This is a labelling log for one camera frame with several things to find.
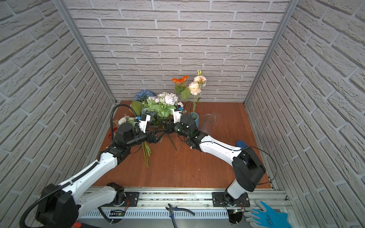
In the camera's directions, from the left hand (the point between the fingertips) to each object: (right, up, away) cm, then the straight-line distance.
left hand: (162, 128), depth 74 cm
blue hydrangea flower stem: (-22, +23, +36) cm, 48 cm away
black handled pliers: (+5, -41, -4) cm, 42 cm away
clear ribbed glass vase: (+26, 0, +11) cm, 28 cm away
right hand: (-1, +4, 0) cm, 4 cm away
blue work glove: (+53, -44, -6) cm, 69 cm away
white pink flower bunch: (-13, -16, +16) cm, 26 cm away
